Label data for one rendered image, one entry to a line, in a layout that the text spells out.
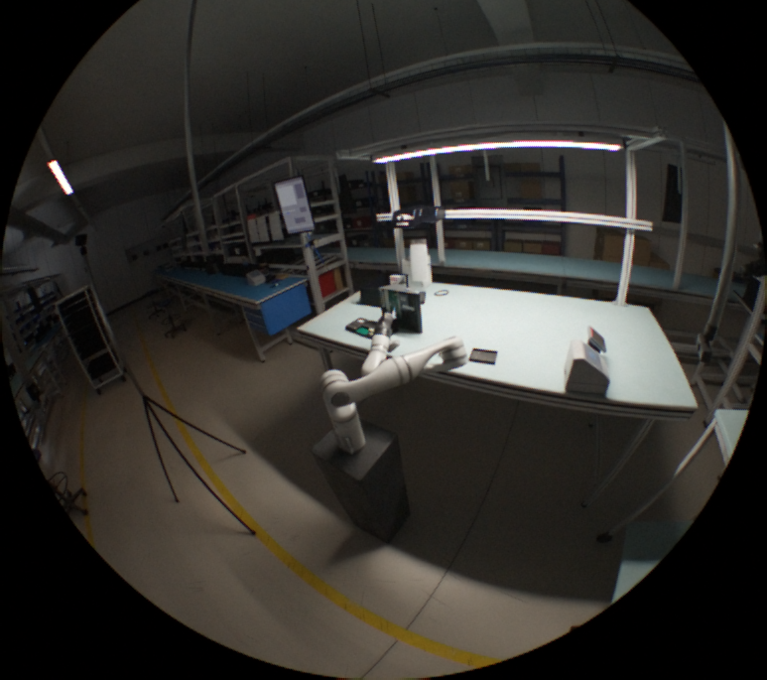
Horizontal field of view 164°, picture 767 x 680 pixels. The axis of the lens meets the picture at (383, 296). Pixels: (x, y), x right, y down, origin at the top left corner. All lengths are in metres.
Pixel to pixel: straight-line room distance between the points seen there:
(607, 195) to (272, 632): 6.15
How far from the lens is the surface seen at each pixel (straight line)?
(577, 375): 1.00
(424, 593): 1.67
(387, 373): 0.82
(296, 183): 2.33
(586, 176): 5.15
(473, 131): 1.26
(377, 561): 1.72
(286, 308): 2.74
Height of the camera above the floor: 1.66
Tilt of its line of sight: 22 degrees down
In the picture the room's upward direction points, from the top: 8 degrees counter-clockwise
